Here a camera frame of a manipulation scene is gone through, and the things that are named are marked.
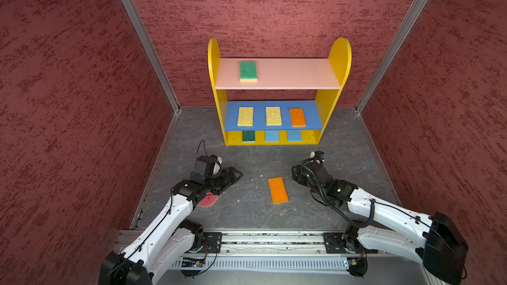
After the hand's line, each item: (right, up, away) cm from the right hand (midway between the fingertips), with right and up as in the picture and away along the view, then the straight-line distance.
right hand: (296, 175), depth 82 cm
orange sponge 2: (-7, -8, +5) cm, 12 cm away
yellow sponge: (-23, +26, +14) cm, 38 cm away
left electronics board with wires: (-41, -31, -10) cm, 53 cm away
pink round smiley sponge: (-38, -11, -1) cm, 39 cm away
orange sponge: (+3, +26, +15) cm, 30 cm away
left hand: (-25, -2, -2) cm, 25 cm away
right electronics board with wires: (+21, -31, -11) cm, 39 cm away
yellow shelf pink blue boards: (-5, +36, +31) cm, 47 cm away
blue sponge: (-9, +16, +23) cm, 29 cm away
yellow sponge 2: (-9, +25, +15) cm, 31 cm away
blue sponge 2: (+3, +16, +24) cm, 29 cm away
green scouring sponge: (-22, +15, +21) cm, 34 cm away
